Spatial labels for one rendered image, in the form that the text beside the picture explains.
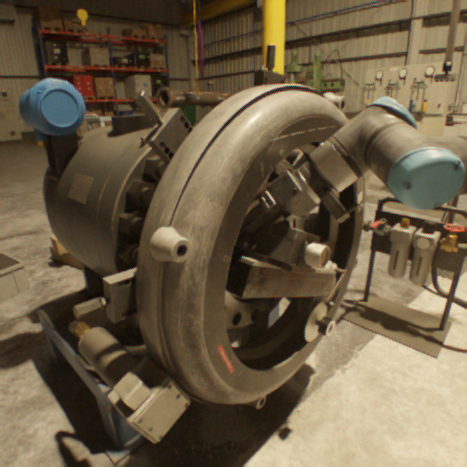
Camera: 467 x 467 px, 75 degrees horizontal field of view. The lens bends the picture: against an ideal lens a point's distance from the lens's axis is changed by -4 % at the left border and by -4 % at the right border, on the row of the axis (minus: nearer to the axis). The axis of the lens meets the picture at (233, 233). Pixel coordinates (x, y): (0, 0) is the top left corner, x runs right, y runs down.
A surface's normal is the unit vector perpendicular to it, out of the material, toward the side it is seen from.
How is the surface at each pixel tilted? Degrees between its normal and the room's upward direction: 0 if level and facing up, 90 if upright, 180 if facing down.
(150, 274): 75
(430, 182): 109
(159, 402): 90
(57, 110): 90
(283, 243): 65
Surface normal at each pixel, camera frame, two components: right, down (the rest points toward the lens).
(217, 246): 0.72, 0.24
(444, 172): 0.07, 0.64
